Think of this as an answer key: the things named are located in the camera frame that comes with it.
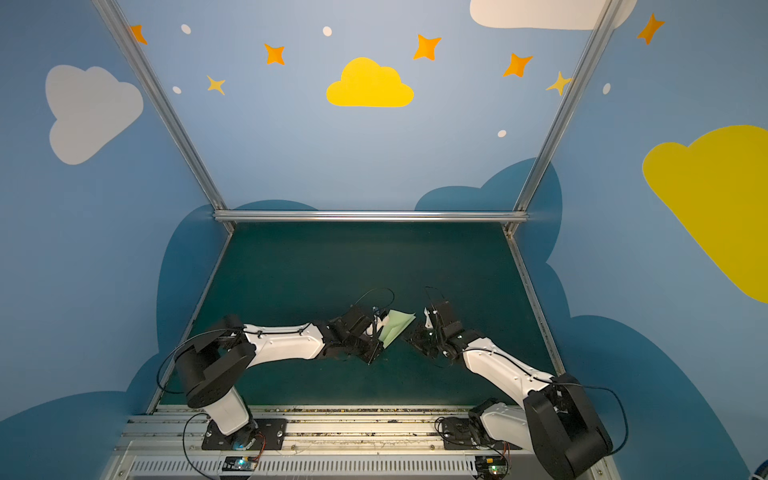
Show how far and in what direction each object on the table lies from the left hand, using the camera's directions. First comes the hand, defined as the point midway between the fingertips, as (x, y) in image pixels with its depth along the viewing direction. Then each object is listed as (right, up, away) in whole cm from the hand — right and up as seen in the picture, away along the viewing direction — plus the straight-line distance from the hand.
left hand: (385, 351), depth 86 cm
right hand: (+5, +5, -1) cm, 7 cm away
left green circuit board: (-36, -23, -14) cm, 45 cm away
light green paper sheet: (+3, +7, +3) cm, 8 cm away
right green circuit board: (+26, -24, -15) cm, 38 cm away
